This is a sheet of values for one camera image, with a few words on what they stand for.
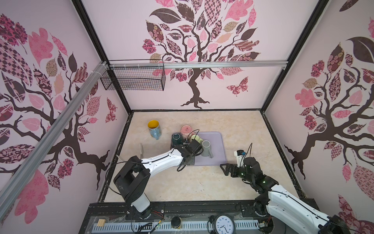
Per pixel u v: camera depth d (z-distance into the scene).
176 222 0.63
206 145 0.88
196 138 0.92
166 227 0.70
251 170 0.65
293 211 0.50
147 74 0.95
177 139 0.90
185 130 0.94
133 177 0.46
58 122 0.57
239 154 0.74
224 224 0.68
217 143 1.01
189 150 0.64
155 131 0.95
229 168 0.74
